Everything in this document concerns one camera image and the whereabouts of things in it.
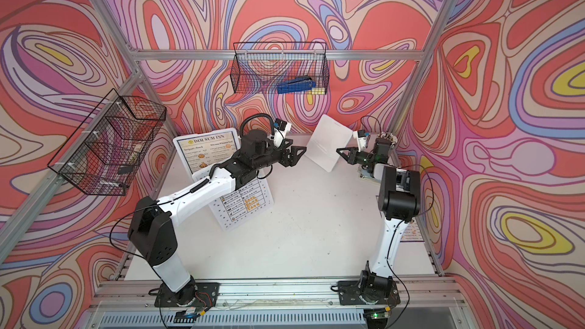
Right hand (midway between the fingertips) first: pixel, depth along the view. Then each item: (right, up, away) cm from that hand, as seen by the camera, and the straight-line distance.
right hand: (339, 154), depth 99 cm
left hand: (-17, +3, -22) cm, 28 cm away
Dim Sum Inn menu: (-56, +1, -15) cm, 58 cm away
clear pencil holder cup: (+20, +7, -6) cm, 22 cm away
